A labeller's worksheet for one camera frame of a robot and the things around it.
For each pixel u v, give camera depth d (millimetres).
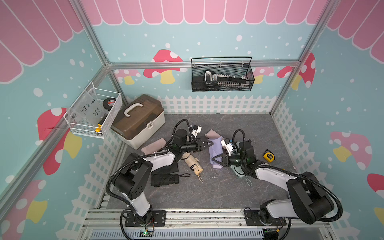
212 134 1059
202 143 772
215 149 802
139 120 896
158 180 834
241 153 719
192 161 902
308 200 431
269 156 943
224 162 743
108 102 796
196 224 738
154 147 973
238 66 912
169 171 889
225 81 876
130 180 472
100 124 634
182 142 713
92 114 684
